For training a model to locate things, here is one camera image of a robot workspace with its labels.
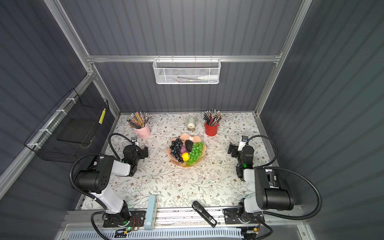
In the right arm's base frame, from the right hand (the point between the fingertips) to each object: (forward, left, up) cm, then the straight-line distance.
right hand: (240, 144), depth 91 cm
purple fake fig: (-2, +36, -3) cm, 36 cm away
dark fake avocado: (+1, +32, -2) cm, 32 cm away
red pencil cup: (+13, +18, -2) cm, 22 cm away
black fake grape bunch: (-2, +40, 0) cm, 40 cm away
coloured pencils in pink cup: (+18, +68, +5) cm, 70 cm away
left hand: (+1, +67, -4) cm, 67 cm away
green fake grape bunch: (-5, +28, -2) cm, 28 cm away
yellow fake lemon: (-6, +34, -3) cm, 35 cm away
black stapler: (-35, +26, -3) cm, 44 cm away
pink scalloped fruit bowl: (-2, +34, -5) cm, 34 cm away
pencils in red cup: (+14, +17, +9) cm, 24 cm away
